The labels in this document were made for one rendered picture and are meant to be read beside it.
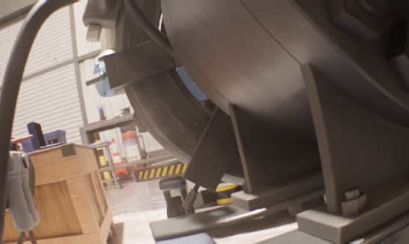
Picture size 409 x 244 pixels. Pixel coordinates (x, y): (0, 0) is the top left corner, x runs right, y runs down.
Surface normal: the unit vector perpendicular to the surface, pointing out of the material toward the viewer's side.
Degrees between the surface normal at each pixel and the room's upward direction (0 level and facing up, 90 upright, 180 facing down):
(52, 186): 90
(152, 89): 90
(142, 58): 90
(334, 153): 90
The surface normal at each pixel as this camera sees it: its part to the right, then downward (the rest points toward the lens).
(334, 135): 0.17, -0.08
